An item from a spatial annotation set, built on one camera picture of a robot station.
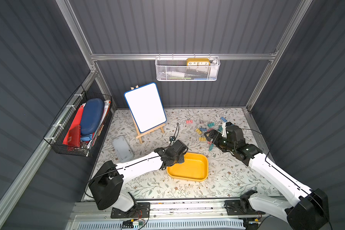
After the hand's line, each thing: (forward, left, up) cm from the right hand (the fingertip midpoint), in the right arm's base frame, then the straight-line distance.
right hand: (212, 135), depth 79 cm
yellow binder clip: (+17, +4, -19) cm, 26 cm away
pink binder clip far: (+27, +10, -20) cm, 35 cm away
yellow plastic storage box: (-10, +8, -21) cm, 25 cm away
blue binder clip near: (+19, 0, -19) cm, 27 cm away
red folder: (-10, +67, +12) cm, 69 cm away
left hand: (-8, +17, -11) cm, 21 cm away
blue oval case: (+5, +64, +13) cm, 66 cm away
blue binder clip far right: (+29, -17, -20) cm, 39 cm away
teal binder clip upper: (+23, -6, -19) cm, 30 cm away
